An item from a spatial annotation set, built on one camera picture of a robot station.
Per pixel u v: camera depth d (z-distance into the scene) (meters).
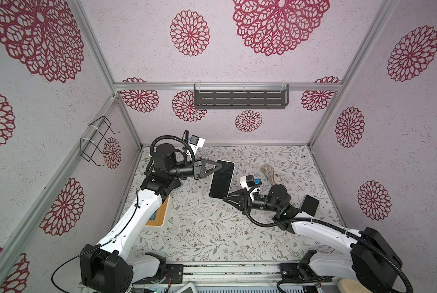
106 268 0.38
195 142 0.60
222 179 0.64
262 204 0.64
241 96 0.95
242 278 0.73
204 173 0.61
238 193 0.67
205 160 0.61
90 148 0.75
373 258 0.41
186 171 0.59
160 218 0.84
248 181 0.60
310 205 0.94
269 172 1.03
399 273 0.37
